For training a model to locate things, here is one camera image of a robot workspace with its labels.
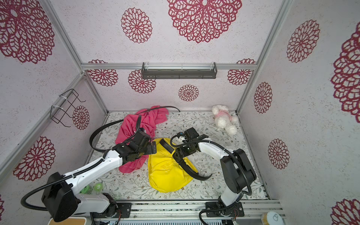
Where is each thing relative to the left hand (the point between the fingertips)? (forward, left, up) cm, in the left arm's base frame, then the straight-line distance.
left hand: (149, 147), depth 83 cm
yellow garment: (-15, -11, -5) cm, 19 cm away
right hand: (+1, -18, -7) cm, 19 cm away
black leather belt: (+6, +39, -14) cm, 41 cm away
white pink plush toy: (+20, -47, +1) cm, 52 cm away
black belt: (-11, -21, -6) cm, 25 cm away
